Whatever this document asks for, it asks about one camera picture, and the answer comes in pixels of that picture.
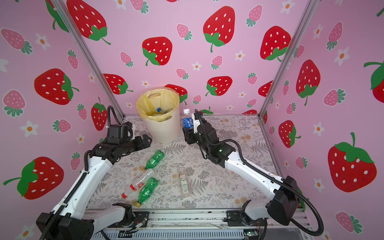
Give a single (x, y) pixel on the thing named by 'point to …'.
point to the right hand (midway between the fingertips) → (186, 126)
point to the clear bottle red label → (139, 182)
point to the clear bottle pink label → (164, 113)
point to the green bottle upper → (156, 159)
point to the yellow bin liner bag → (158, 104)
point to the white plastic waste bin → (165, 131)
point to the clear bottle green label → (184, 182)
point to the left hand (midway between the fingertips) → (145, 140)
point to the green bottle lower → (146, 191)
